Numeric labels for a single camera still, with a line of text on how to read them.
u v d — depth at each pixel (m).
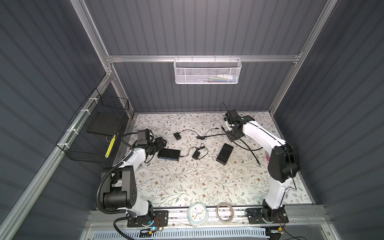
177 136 1.05
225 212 0.77
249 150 0.99
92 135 0.73
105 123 0.74
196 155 0.96
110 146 0.69
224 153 0.97
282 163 0.50
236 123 0.67
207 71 1.23
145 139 0.72
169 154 0.97
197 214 0.72
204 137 1.05
